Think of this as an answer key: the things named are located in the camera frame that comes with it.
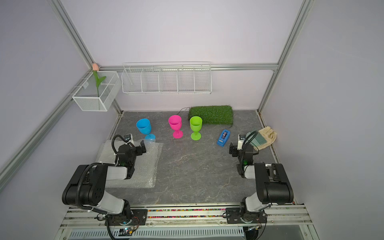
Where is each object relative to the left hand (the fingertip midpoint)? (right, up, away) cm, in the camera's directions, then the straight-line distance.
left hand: (136, 142), depth 93 cm
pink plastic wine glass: (+25, +12, -1) cm, 28 cm away
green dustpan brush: (+78, +2, +9) cm, 79 cm away
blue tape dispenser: (+57, +2, +9) cm, 57 cm away
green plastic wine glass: (+38, +12, +4) cm, 40 cm away
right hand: (+65, 0, +2) cm, 65 cm away
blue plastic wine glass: (+6, +10, -1) cm, 11 cm away
